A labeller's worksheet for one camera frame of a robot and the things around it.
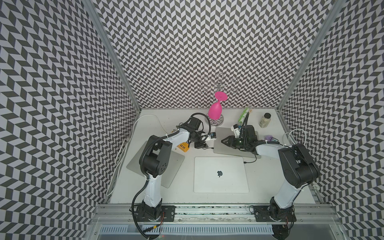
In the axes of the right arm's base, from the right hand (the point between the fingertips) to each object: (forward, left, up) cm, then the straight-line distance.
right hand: (223, 143), depth 93 cm
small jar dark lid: (+17, -31, +2) cm, 35 cm away
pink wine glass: (+12, +5, +18) cm, 22 cm away
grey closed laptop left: (-10, +29, -3) cm, 31 cm away
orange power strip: (-1, +25, -2) cm, 25 cm away
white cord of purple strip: (+10, -47, -5) cm, 48 cm away
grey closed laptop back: (-1, +1, -3) cm, 4 cm away
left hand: (+3, +11, -2) cm, 12 cm away
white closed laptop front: (-18, +3, -4) cm, 19 cm away
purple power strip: (+6, -32, -4) cm, 32 cm away
